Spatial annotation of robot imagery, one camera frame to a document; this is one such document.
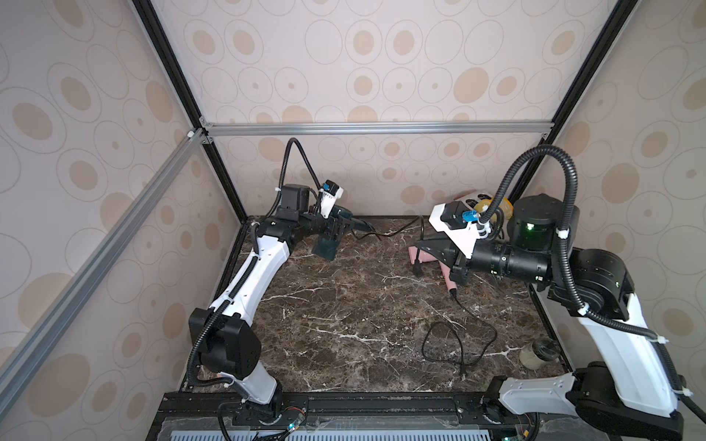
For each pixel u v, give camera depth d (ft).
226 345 1.40
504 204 1.10
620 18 2.26
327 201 2.28
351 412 2.44
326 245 2.51
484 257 1.35
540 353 2.42
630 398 1.26
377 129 4.99
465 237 1.28
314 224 2.20
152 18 2.23
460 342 2.80
